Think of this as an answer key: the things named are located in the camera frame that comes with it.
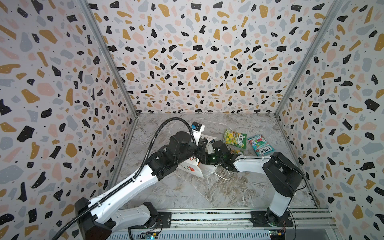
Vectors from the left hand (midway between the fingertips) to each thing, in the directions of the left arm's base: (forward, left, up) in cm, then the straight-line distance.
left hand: (209, 139), depth 66 cm
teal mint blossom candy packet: (+15, -37, -31) cm, 50 cm away
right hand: (+4, +7, -22) cm, 24 cm away
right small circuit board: (-33, -33, -33) cm, 57 cm away
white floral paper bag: (-5, +8, -15) cm, 18 cm away
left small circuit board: (-32, +27, -33) cm, 53 cm away
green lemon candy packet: (+22, -22, -31) cm, 44 cm away
